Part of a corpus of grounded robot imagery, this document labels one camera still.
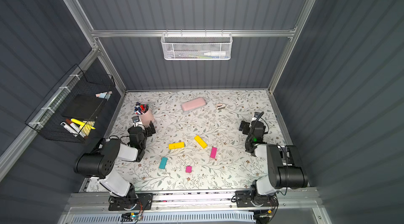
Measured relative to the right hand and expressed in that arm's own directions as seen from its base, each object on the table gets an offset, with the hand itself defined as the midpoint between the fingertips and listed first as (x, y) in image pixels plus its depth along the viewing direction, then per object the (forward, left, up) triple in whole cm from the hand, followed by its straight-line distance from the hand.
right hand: (252, 122), depth 93 cm
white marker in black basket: (-18, +86, +22) cm, 90 cm away
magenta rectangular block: (-15, +23, -8) cm, 29 cm away
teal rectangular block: (-23, +51, -7) cm, 56 cm away
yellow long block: (-12, +45, -7) cm, 48 cm away
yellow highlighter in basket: (-15, +83, +20) cm, 87 cm away
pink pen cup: (+3, +64, +1) cm, 64 cm away
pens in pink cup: (+6, +67, +5) cm, 67 cm away
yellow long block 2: (-10, +31, -7) cm, 33 cm away
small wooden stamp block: (+17, +18, -6) cm, 25 cm away
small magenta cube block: (-25, +37, -8) cm, 45 cm away
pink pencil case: (+18, +36, -5) cm, 41 cm away
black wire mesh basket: (-11, +90, +22) cm, 93 cm away
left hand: (-1, +65, 0) cm, 65 cm away
